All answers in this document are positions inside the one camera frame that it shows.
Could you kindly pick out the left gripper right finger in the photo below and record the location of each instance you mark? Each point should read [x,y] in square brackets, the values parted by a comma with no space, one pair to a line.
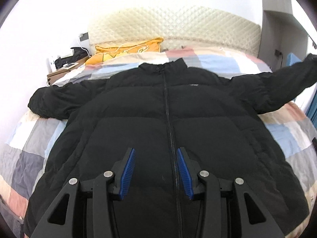
[229,208]

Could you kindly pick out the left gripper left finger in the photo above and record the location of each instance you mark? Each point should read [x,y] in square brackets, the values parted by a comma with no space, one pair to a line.
[85,209]

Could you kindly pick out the black puffer jacket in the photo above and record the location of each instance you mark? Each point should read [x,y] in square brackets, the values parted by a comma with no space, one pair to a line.
[157,109]

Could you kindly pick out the blue curtain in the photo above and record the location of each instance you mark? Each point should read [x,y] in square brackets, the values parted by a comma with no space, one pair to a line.
[312,112]

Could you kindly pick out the wooden bedside table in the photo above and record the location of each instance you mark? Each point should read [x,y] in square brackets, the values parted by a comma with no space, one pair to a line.
[56,75]

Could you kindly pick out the smartphone on bedside table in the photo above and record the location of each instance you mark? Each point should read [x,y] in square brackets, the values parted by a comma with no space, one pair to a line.
[70,65]

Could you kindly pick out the black bag on nightstand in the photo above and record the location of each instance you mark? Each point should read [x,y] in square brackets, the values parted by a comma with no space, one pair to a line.
[78,53]

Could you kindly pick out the yellow pillow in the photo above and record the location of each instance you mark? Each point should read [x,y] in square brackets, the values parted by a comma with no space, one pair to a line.
[103,54]

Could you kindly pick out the cream quilted headboard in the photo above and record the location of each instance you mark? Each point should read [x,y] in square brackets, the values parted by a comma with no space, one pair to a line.
[187,27]

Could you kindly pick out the wall socket panel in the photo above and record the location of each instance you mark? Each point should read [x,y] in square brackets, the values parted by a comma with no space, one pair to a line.
[83,36]

